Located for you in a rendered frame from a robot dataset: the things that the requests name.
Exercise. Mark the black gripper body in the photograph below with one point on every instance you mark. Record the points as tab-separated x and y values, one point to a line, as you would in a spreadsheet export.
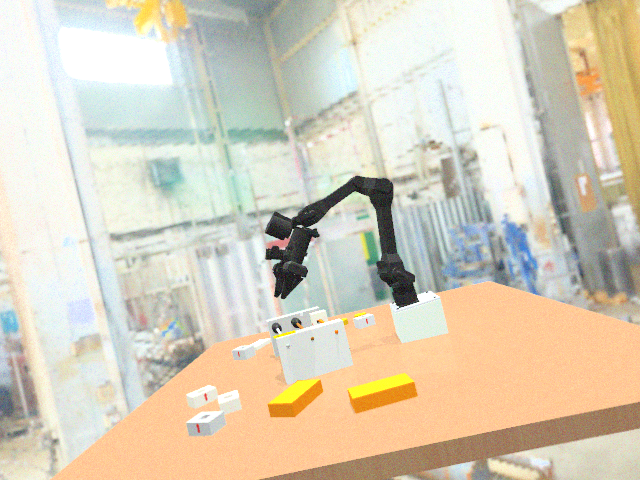
294	262

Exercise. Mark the yellow rectangular block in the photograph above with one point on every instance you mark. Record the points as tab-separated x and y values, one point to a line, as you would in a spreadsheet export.
295	398
382	392

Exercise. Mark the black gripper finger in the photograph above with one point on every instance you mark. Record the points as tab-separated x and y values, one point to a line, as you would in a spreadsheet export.
278	284
290	282

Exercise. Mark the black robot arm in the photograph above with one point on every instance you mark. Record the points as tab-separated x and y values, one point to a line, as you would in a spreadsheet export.
380	191

